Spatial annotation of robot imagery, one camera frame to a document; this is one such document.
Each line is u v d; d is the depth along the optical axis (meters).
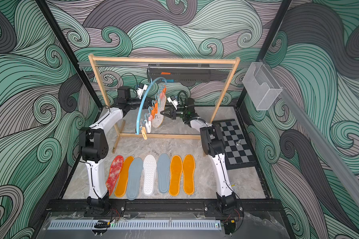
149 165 0.88
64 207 0.74
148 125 0.67
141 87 0.81
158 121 0.93
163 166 0.88
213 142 0.63
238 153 0.90
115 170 0.85
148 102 0.83
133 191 0.79
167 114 0.92
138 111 0.57
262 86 0.78
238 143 0.92
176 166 0.88
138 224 0.70
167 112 0.92
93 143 0.55
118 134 1.00
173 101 0.88
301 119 0.61
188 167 0.88
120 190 0.79
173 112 0.88
